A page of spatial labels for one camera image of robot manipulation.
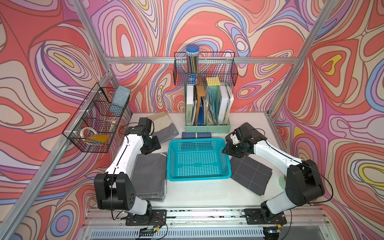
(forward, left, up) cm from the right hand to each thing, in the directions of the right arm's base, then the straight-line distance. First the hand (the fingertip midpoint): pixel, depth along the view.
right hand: (227, 155), depth 88 cm
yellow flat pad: (-2, +63, +24) cm, 68 cm away
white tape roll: (0, +70, +28) cm, 75 cm away
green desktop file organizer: (+27, +10, +14) cm, 32 cm away
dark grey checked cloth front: (-9, -14, -8) cm, 18 cm away
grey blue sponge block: (+23, +59, +28) cm, 69 cm away
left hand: (+3, +40, +7) cm, 41 cm away
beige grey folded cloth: (+29, +42, -5) cm, 51 cm away
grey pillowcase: (-8, +46, -5) cm, 47 cm away
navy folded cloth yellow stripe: (+20, +18, -5) cm, 27 cm away
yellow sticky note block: (+37, +6, +27) cm, 46 cm away
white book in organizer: (+30, -1, +13) cm, 33 cm away
